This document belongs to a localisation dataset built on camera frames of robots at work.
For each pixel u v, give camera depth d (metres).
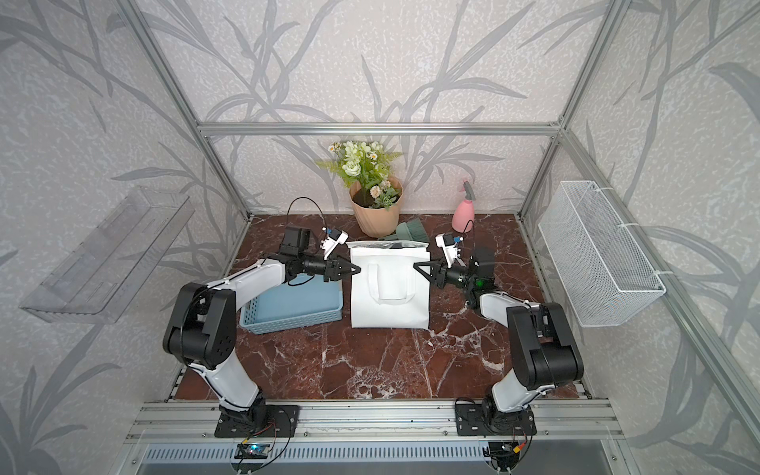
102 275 0.66
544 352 0.44
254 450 0.71
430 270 0.81
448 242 0.77
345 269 0.82
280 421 0.74
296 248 0.75
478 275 0.71
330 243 0.79
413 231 1.15
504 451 0.72
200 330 0.48
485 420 0.72
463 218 1.12
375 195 1.02
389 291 0.83
